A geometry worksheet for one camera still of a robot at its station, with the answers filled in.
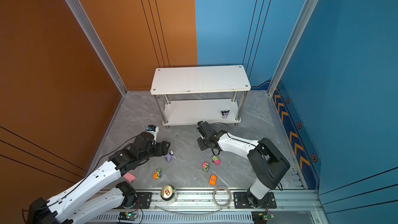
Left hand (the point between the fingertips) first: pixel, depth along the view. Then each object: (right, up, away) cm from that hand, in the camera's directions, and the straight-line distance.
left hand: (165, 142), depth 80 cm
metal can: (+4, -18, -14) cm, 23 cm away
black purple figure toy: (+33, +14, +13) cm, 38 cm away
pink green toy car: (+21, -13, +3) cm, 25 cm away
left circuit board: (-14, -31, -10) cm, 36 cm away
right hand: (+19, -2, +9) cm, 21 cm away
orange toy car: (+25, -18, -3) cm, 31 cm away
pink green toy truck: (+27, -10, +3) cm, 29 cm away
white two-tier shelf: (+27, +28, +39) cm, 55 cm away
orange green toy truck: (-4, -16, -1) cm, 17 cm away
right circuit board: (+47, -31, -11) cm, 57 cm away
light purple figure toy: (+1, -9, +5) cm, 10 cm away
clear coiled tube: (+27, -27, -8) cm, 39 cm away
